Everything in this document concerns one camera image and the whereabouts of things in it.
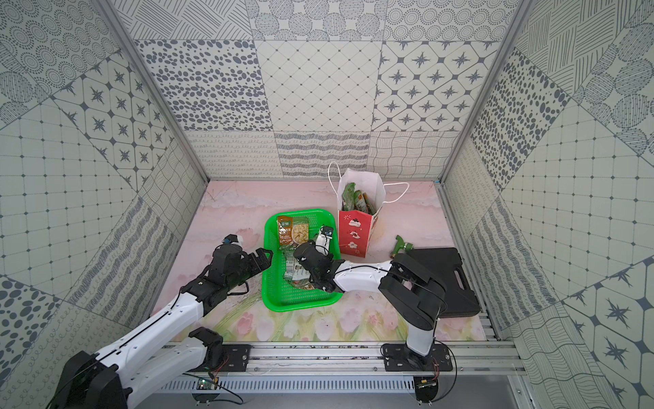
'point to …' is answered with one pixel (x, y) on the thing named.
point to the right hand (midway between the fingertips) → (310, 248)
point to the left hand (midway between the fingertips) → (263, 252)
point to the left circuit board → (206, 384)
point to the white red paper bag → (356, 229)
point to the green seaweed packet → (294, 272)
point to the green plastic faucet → (400, 244)
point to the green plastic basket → (278, 294)
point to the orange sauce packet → (360, 203)
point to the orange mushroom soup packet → (292, 231)
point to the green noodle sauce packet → (349, 197)
